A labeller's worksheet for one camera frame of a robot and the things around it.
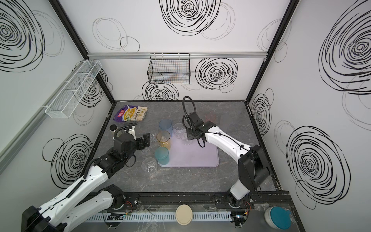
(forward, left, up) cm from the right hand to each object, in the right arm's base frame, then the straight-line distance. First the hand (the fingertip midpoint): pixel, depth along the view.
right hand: (191, 134), depth 86 cm
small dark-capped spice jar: (+7, +53, -5) cm, 53 cm away
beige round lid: (-39, +3, -5) cm, 40 cm away
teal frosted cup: (-10, +18, -9) cm, 22 cm away
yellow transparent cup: (-3, +17, -3) cm, 17 cm away
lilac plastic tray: (-8, 0, -13) cm, 15 cm away
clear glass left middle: (-7, +21, +7) cm, 23 cm away
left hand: (-5, +27, +6) cm, 28 cm away
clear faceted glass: (+9, +8, -11) cm, 17 cm away
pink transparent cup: (+25, -14, -13) cm, 32 cm away
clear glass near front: (-16, +25, -10) cm, 31 cm away
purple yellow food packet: (+23, +47, -9) cm, 53 cm away
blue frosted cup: (+6, +16, +1) cm, 17 cm away
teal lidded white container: (-39, -40, -6) cm, 56 cm away
